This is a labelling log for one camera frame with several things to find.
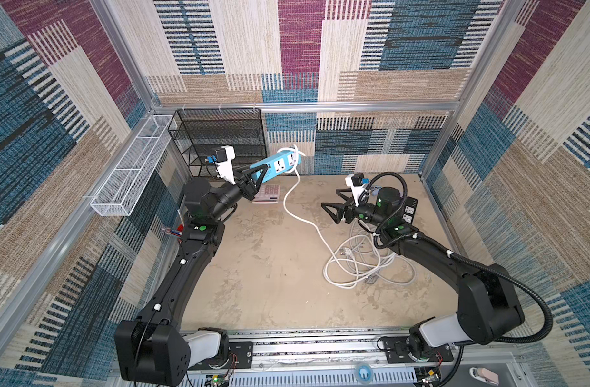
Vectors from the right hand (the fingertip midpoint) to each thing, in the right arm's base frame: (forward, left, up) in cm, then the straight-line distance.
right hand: (333, 200), depth 81 cm
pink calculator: (+22, +26, -22) cm, 40 cm away
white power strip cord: (-8, -12, -24) cm, 28 cm away
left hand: (-2, +20, +17) cm, 27 cm away
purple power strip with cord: (-10, -14, -24) cm, 29 cm away
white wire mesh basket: (-3, +63, +10) cm, 63 cm away
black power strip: (+12, -36, -22) cm, 44 cm away
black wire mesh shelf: (+37, +54, +2) cm, 65 cm away
